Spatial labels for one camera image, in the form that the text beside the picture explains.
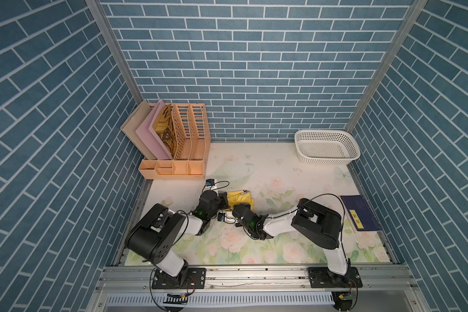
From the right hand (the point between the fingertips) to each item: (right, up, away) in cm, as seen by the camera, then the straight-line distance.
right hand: (237, 204), depth 93 cm
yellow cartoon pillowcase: (+1, +4, 0) cm, 4 cm away
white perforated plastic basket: (+54, +30, +26) cm, 67 cm away
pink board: (-42, +33, -5) cm, 54 cm away
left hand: (-3, +5, -1) cm, 6 cm away
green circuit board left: (-23, -30, -21) cm, 43 cm away
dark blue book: (+58, -4, -2) cm, 59 cm away
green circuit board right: (+41, -28, -23) cm, 55 cm away
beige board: (-49, +38, -6) cm, 62 cm away
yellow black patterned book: (-38, +38, +5) cm, 54 cm away
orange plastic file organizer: (-27, +23, +17) cm, 39 cm away
